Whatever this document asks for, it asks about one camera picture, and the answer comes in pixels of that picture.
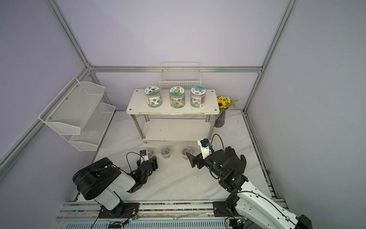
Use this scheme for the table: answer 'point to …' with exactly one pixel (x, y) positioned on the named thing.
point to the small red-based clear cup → (185, 150)
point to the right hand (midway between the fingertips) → (194, 150)
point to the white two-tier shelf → (165, 123)
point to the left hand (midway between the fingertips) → (151, 159)
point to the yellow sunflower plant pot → (224, 103)
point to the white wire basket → (187, 74)
